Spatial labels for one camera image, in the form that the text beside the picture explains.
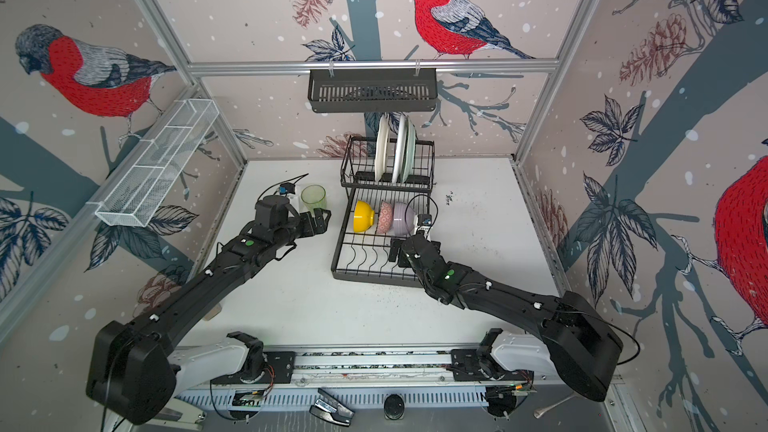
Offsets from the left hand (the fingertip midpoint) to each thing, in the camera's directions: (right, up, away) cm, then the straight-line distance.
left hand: (317, 213), depth 81 cm
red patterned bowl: (+19, -3, +9) cm, 21 cm away
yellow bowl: (+12, -2, +13) cm, 17 cm away
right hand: (+24, -9, +2) cm, 26 cm away
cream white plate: (+18, +18, -4) cm, 26 cm away
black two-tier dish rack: (+21, +9, +1) cm, 23 cm away
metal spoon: (+56, -45, -13) cm, 73 cm away
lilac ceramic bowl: (+24, -3, +9) cm, 26 cm away
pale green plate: (+26, +19, -4) cm, 33 cm away
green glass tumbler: (-7, +3, +24) cm, 26 cm away
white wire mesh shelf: (-42, +7, -9) cm, 43 cm away
